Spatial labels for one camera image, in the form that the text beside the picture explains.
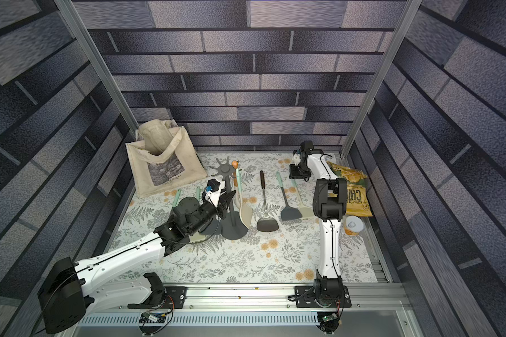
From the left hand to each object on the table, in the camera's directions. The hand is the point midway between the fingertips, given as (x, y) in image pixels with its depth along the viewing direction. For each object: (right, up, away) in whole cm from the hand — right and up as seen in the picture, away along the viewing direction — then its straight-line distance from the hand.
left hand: (232, 189), depth 72 cm
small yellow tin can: (+49, -16, +13) cm, 53 cm away
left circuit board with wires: (-28, -47, -1) cm, 55 cm away
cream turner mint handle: (+32, -13, +25) cm, 42 cm away
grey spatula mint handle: (-30, -7, +28) cm, 42 cm away
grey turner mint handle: (+23, -13, +23) cm, 35 cm away
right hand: (+29, +5, +34) cm, 45 cm away
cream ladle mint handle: (+4, -10, +10) cm, 15 cm away
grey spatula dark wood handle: (+13, -17, +20) cm, 29 cm away
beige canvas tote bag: (-30, +12, +11) cm, 34 cm away
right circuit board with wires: (+34, -47, 0) cm, 58 cm away
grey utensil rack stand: (-2, -19, +19) cm, 27 cm away
